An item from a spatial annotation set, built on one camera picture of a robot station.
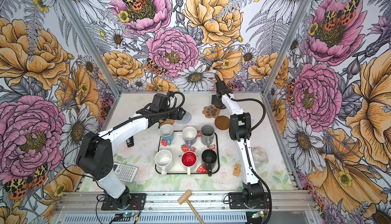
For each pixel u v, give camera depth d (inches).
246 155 27.1
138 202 29.2
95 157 18.2
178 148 36.3
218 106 45.1
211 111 43.6
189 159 34.0
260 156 34.5
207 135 35.1
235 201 29.0
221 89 34.2
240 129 27.9
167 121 31.2
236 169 32.8
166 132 37.6
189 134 37.9
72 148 32.1
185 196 29.3
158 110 27.1
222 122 41.4
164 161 33.6
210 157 34.0
